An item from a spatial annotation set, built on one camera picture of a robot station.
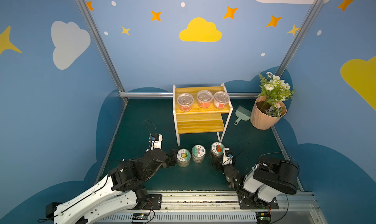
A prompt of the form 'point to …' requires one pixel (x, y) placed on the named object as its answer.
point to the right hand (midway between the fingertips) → (221, 151)
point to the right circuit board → (263, 217)
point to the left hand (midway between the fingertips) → (170, 149)
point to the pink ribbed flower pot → (265, 114)
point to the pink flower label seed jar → (198, 153)
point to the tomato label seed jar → (217, 150)
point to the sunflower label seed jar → (183, 158)
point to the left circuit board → (140, 216)
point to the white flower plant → (275, 91)
